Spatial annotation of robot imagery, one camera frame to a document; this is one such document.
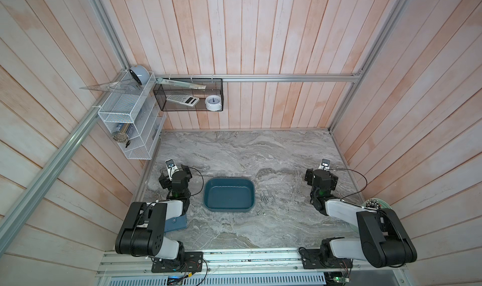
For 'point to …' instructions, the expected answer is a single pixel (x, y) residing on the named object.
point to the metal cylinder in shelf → (121, 135)
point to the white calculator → (187, 100)
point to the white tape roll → (213, 103)
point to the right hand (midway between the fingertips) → (321, 169)
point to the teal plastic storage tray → (229, 194)
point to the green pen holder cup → (376, 203)
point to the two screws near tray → (264, 214)
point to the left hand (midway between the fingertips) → (174, 169)
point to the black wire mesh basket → (214, 86)
